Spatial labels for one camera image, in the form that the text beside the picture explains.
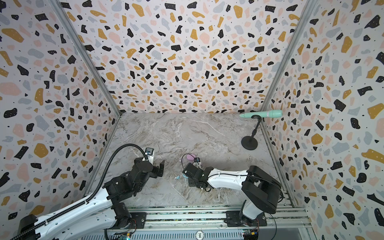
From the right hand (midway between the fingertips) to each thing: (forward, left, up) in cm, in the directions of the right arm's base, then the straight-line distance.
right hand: (191, 177), depth 86 cm
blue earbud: (+1, +8, -2) cm, 8 cm away
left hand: (+4, +16, +16) cm, 23 cm away
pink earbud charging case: (+5, +1, +16) cm, 17 cm away
